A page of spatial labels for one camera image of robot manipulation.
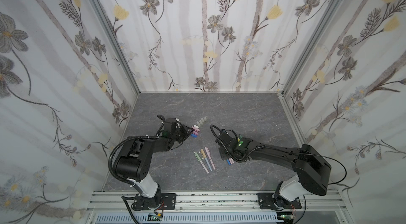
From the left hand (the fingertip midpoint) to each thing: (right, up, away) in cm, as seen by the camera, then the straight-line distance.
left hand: (191, 125), depth 93 cm
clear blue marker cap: (+5, +1, +10) cm, 11 cm away
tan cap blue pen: (+7, -15, -3) cm, 17 cm away
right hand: (+16, -11, -8) cm, 21 cm away
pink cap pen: (+11, -18, -5) cm, 21 cm away
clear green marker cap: (+8, +3, +11) cm, 14 cm away
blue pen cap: (+2, -7, +3) cm, 8 cm away
